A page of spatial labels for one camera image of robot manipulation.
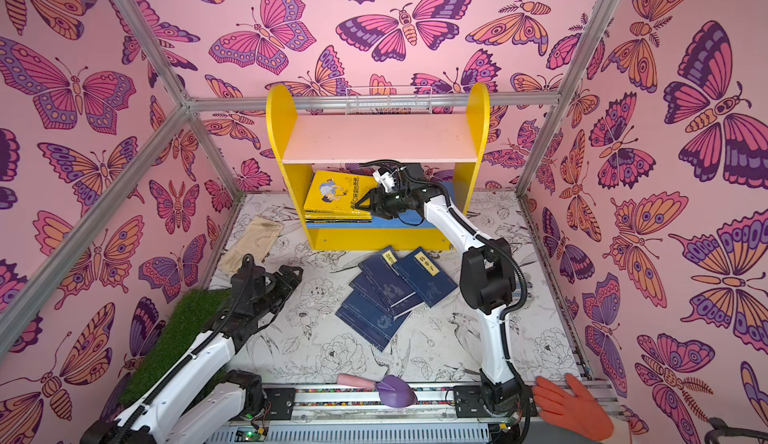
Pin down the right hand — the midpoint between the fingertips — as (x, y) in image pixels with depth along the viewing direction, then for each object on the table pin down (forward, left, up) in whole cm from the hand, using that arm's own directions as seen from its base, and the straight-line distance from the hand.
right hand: (362, 204), depth 86 cm
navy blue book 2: (-13, -6, -19) cm, 24 cm away
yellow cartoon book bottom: (+4, +9, -1) cm, 10 cm away
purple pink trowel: (-44, -9, -22) cm, 50 cm away
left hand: (-17, +17, -10) cm, 26 cm away
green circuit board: (-53, +27, -26) cm, 64 cm away
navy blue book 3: (-27, -1, -21) cm, 34 cm away
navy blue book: (-12, -19, -21) cm, 31 cm away
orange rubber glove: (-48, -53, -24) cm, 76 cm away
